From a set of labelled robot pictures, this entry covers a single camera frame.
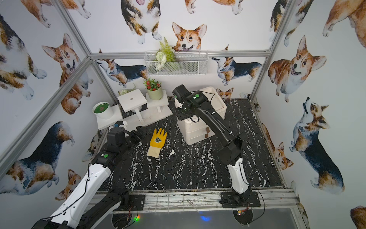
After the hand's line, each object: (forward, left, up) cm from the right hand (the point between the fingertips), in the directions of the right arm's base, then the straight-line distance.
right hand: (179, 114), depth 78 cm
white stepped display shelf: (+10, +30, -5) cm, 32 cm away
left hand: (-6, +19, -4) cm, 20 cm away
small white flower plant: (+30, +45, -9) cm, 55 cm away
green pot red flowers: (+22, +18, -3) cm, 28 cm away
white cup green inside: (+5, +45, -1) cm, 45 cm away
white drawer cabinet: (-4, -8, -12) cm, 15 cm away
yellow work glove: (-4, +17, -24) cm, 30 cm away
